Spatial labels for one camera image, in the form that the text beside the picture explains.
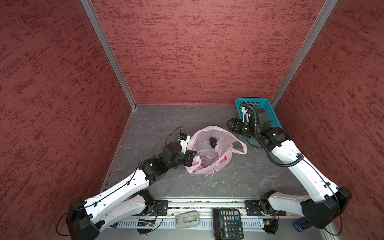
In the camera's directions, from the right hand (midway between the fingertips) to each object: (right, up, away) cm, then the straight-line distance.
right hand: (230, 127), depth 75 cm
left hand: (-18, -15, -1) cm, 23 cm away
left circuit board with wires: (-43, -48, -3) cm, 64 cm away
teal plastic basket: (+36, +5, +28) cm, 46 cm away
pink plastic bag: (-10, -22, +16) cm, 29 cm away
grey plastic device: (-22, -44, -5) cm, 49 cm away
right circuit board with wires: (+19, -48, -4) cm, 52 cm away
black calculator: (-3, -45, -7) cm, 46 cm away
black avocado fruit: (-7, -11, +20) cm, 23 cm away
